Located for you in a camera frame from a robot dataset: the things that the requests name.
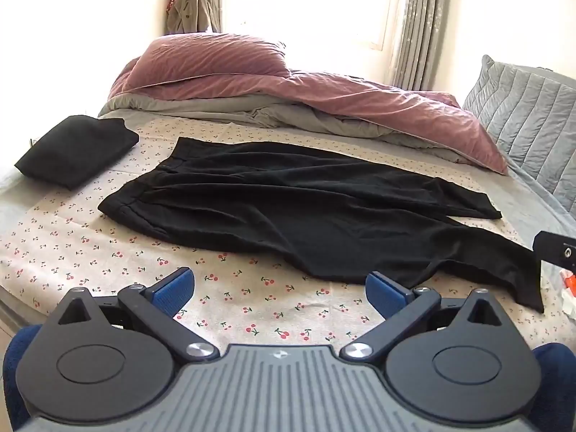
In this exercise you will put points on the grey hanging coat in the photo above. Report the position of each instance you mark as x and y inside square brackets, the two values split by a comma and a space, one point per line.
[191, 9]

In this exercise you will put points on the orange white object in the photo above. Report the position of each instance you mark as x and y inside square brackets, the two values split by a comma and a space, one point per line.
[569, 290]

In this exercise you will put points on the grey quilted cushion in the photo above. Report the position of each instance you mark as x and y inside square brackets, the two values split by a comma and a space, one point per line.
[526, 112]

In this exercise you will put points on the folded black garment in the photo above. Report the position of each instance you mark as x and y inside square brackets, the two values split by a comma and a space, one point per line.
[72, 148]

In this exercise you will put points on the bright window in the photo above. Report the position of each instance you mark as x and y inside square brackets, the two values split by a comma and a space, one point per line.
[310, 0]

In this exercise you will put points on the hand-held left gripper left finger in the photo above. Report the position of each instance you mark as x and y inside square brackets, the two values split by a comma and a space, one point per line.
[173, 290]

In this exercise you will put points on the cherry print bed sheet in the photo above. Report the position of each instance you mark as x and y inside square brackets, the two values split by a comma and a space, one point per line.
[90, 243]

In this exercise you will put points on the pink and grey duvet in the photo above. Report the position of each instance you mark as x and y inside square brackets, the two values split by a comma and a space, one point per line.
[360, 99]

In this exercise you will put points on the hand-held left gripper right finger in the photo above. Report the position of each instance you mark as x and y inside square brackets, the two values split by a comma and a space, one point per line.
[386, 293]

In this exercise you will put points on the black pants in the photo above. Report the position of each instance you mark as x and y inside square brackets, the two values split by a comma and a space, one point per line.
[292, 216]

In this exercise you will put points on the pink pillow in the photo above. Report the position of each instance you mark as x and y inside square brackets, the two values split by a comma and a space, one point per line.
[211, 58]

